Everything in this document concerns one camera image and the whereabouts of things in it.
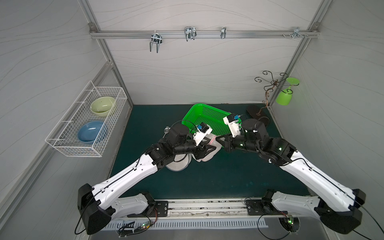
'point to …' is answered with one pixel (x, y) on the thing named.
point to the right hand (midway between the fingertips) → (216, 138)
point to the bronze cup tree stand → (276, 83)
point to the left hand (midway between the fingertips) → (213, 145)
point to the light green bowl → (100, 106)
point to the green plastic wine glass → (284, 97)
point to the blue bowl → (88, 132)
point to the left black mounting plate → (159, 209)
